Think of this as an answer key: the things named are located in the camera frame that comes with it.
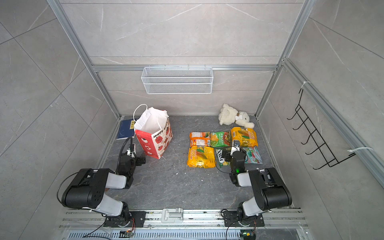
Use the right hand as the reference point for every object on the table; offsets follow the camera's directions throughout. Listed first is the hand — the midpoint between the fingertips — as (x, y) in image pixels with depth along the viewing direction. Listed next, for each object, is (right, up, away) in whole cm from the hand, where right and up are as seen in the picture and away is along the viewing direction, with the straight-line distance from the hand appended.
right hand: (232, 145), depth 93 cm
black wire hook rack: (+30, -2, -35) cm, 46 cm away
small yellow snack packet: (-20, -7, -3) cm, 22 cm away
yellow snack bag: (+12, +5, +7) cm, 15 cm away
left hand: (-63, -1, -1) cm, 63 cm away
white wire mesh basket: (-36, +44, +7) cm, 57 cm away
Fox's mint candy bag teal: (+14, -7, +2) cm, 16 cm away
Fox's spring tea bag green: (-6, -11, -3) cm, 13 cm away
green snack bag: (-8, +3, +10) cm, 14 cm away
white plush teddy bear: (+1, +20, +15) cm, 25 cm away
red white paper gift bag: (-53, +11, +6) cm, 55 cm away
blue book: (-76, +10, +18) cm, 79 cm away
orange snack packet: (-20, +4, +9) cm, 23 cm away
